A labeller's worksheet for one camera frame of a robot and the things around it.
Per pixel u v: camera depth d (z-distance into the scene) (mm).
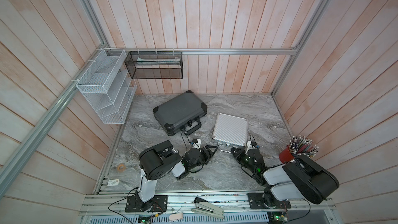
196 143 850
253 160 678
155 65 1040
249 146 846
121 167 845
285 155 918
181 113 979
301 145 767
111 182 782
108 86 713
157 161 501
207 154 782
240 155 797
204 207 711
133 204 710
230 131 931
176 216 687
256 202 730
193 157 694
